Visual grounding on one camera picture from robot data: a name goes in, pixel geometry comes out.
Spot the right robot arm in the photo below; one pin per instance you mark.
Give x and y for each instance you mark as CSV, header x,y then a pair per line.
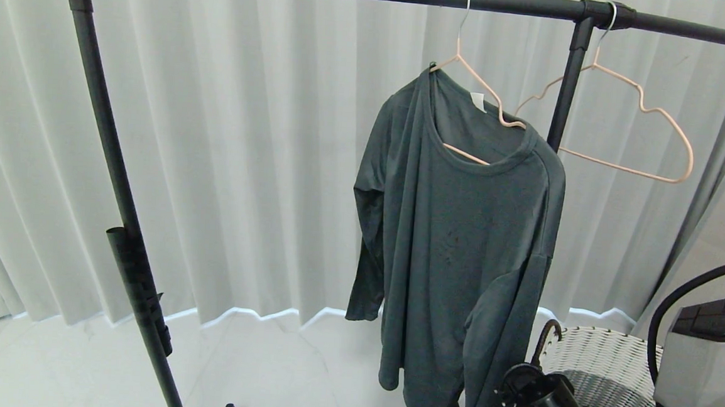
x,y
705,369

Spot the green long-sleeved shirt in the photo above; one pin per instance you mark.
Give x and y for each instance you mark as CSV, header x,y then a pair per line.
x,y
454,247

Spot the black clothes rack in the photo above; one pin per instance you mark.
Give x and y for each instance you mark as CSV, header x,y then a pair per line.
x,y
106,131

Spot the white curtain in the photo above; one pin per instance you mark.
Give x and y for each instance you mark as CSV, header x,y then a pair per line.
x,y
258,159

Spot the pink clothes hanger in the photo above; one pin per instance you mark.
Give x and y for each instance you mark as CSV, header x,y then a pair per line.
x,y
478,81
669,121

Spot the white laundry basket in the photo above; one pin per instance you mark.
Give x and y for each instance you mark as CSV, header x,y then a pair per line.
x,y
610,370

